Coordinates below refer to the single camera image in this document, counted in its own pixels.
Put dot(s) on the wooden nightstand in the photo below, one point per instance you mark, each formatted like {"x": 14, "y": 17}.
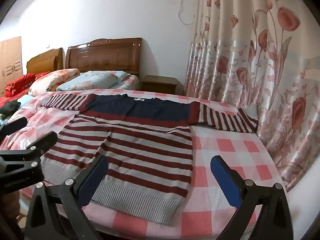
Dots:
{"x": 160, "y": 85}

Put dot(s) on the person's left forearm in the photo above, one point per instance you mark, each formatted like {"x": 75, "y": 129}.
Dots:
{"x": 8, "y": 205}

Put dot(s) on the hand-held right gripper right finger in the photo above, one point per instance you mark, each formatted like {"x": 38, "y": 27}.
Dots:
{"x": 225, "y": 180}

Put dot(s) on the red blanket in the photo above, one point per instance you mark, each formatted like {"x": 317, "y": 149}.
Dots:
{"x": 20, "y": 83}

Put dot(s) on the small wooden headboard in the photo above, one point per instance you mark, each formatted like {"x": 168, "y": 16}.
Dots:
{"x": 42, "y": 62}

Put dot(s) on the pink floral curtain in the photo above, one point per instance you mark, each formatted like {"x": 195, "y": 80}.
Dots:
{"x": 262, "y": 80}

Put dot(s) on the dark green cloth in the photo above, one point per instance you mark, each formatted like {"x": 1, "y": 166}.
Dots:
{"x": 10, "y": 107}

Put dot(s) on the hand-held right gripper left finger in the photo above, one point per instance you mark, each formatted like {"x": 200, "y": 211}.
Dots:
{"x": 93, "y": 180}

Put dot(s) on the red and white striped sweater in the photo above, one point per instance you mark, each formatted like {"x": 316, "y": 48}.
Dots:
{"x": 140, "y": 142}

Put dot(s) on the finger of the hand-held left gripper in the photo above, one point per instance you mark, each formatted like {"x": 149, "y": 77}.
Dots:
{"x": 45, "y": 141}
{"x": 13, "y": 127}

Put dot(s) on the light blue floral pillow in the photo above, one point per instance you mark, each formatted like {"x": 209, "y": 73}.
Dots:
{"x": 92, "y": 80}

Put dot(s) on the orange floral pillow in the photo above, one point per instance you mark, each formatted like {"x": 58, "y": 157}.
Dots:
{"x": 52, "y": 80}

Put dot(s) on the large wooden headboard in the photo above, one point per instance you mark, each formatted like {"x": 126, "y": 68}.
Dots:
{"x": 105, "y": 57}

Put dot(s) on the pink checked bed sheet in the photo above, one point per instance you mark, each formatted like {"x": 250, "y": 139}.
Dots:
{"x": 225, "y": 147}

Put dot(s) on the cardboard sheet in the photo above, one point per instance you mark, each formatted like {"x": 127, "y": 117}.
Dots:
{"x": 10, "y": 60}

